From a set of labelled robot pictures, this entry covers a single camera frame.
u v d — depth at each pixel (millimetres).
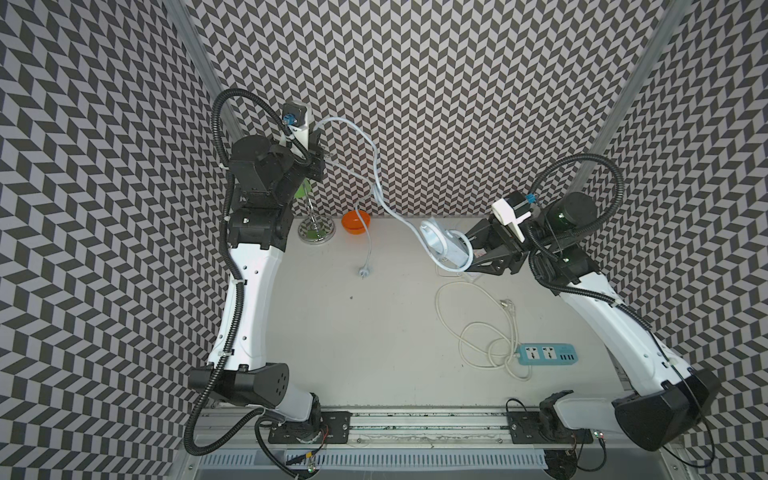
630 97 809
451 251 446
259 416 479
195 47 758
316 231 1236
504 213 440
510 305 926
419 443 721
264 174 429
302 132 488
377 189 627
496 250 481
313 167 542
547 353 824
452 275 1020
